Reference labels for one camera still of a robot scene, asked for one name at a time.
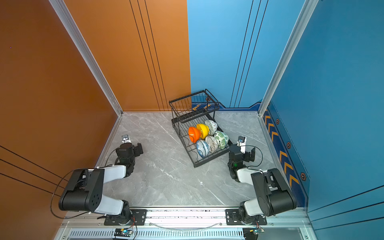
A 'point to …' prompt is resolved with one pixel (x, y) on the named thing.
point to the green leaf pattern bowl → (221, 139)
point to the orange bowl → (194, 134)
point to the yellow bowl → (204, 130)
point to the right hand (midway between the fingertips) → (246, 146)
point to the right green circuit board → (252, 233)
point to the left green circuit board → (122, 232)
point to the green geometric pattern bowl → (212, 126)
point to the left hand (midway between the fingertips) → (131, 143)
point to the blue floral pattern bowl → (202, 148)
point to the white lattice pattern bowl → (212, 143)
